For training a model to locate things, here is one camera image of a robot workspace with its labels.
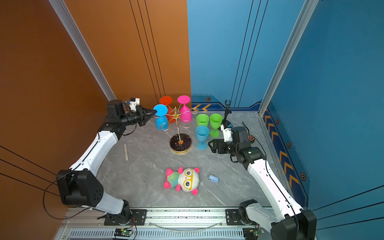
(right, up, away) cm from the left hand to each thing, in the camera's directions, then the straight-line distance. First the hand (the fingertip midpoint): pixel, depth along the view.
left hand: (157, 109), depth 76 cm
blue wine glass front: (+24, -13, +18) cm, 32 cm away
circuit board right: (+47, -59, -6) cm, 76 cm away
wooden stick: (-26, -26, +21) cm, 42 cm away
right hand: (+29, -17, +1) cm, 34 cm away
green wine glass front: (+24, -5, +22) cm, 33 cm away
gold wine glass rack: (+10, -20, +23) cm, 32 cm away
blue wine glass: (0, -5, +8) cm, 10 cm away
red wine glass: (+3, +6, +9) cm, 11 cm away
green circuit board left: (-15, -59, -5) cm, 62 cm away
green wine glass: (+33, -6, +18) cm, 38 cm away
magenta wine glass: (+14, -1, +4) cm, 15 cm away
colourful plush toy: (+15, -37, +3) cm, 40 cm away
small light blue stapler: (+29, -39, +9) cm, 49 cm away
